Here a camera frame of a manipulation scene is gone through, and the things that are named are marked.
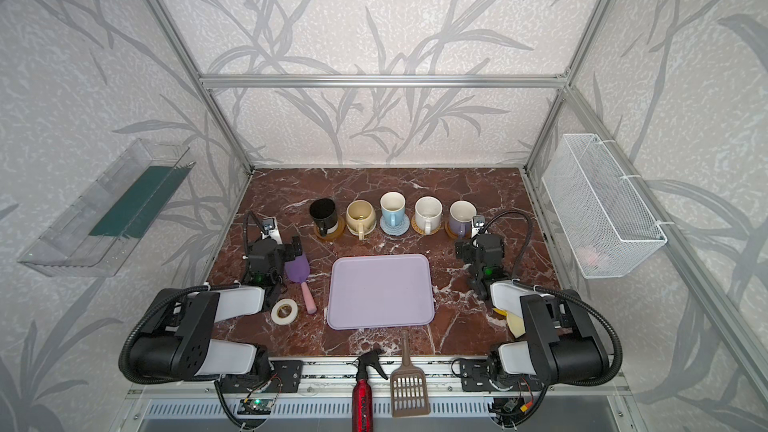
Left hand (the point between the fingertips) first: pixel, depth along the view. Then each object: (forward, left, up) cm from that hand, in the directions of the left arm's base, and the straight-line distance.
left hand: (282, 223), depth 91 cm
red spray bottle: (-44, -29, -5) cm, 52 cm away
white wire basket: (-15, -80, +26) cm, 85 cm away
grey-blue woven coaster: (+4, -35, -9) cm, 37 cm away
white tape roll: (-26, -4, -9) cm, 28 cm away
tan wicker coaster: (+5, -42, -9) cm, 43 cm away
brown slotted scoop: (-42, -39, -8) cm, 58 cm away
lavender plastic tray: (-16, -32, -11) cm, 38 cm away
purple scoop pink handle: (-12, -5, -9) cm, 16 cm away
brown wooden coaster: (+2, -54, -8) cm, 54 cm away
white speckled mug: (+9, -46, -6) cm, 47 cm away
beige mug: (+7, -23, -7) cm, 25 cm away
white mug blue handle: (+8, -34, -1) cm, 35 cm away
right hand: (+1, -62, -1) cm, 62 cm away
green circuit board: (-45, -2, -10) cm, 47 cm away
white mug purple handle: (+9, -58, -6) cm, 59 cm away
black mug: (+5, -12, -1) cm, 13 cm away
